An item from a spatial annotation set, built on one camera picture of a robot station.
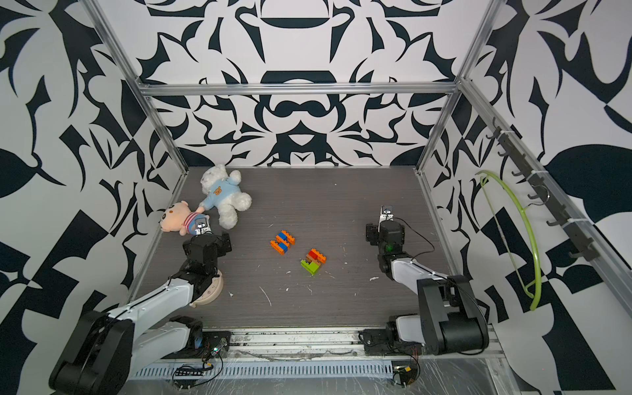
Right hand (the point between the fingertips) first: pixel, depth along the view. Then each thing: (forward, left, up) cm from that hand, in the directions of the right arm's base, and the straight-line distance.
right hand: (384, 220), depth 92 cm
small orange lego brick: (-4, +35, -5) cm, 36 cm away
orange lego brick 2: (-5, +38, -6) cm, 39 cm away
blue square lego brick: (-3, +38, -5) cm, 39 cm away
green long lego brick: (-15, +27, -6) cm, 32 cm away
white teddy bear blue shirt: (+12, +62, +1) cm, 63 cm away
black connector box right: (-45, 0, -10) cm, 46 cm away
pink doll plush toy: (+2, +77, +1) cm, 77 cm away
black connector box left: (-46, +62, -8) cm, 78 cm away
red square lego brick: (-11, +26, -6) cm, 29 cm away
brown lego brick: (-12, +27, -6) cm, 31 cm away
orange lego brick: (-7, +40, -6) cm, 41 cm away
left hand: (-6, +63, +2) cm, 64 cm away
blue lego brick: (-7, +38, -7) cm, 39 cm away
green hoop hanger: (-18, -27, +15) cm, 36 cm away
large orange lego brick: (-12, +23, -6) cm, 27 cm away
